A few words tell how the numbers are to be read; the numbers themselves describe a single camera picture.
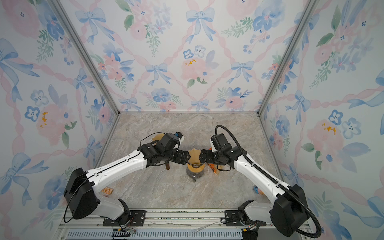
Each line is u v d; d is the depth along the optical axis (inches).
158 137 26.7
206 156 28.2
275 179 17.7
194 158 31.5
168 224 28.8
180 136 28.9
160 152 23.5
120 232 28.8
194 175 31.7
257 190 32.0
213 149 28.4
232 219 28.8
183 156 27.8
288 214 15.7
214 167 34.7
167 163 33.9
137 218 29.2
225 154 22.3
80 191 15.9
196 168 31.5
